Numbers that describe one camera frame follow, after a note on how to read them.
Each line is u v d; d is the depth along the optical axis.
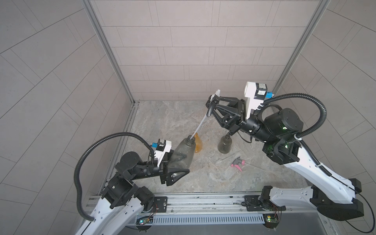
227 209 0.71
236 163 0.84
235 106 0.39
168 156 0.52
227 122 0.37
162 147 0.46
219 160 0.84
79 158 0.31
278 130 0.33
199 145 0.91
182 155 0.54
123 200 0.43
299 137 0.32
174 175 0.50
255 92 0.32
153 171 0.49
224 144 0.83
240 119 0.35
